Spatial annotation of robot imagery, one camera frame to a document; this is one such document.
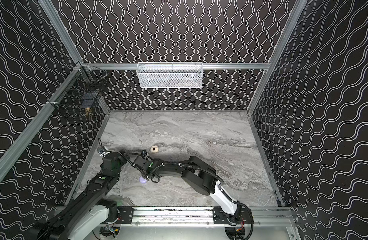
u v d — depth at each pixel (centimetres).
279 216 76
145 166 69
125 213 76
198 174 55
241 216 64
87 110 82
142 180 85
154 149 97
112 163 62
